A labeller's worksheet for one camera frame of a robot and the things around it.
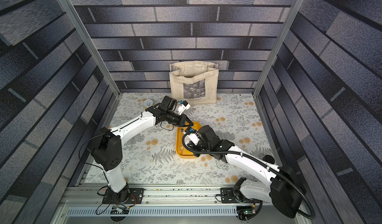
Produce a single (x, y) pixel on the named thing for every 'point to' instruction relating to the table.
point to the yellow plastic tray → (181, 152)
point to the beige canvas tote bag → (196, 81)
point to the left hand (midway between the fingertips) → (193, 123)
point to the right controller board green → (245, 212)
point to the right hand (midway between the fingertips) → (187, 142)
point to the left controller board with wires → (118, 196)
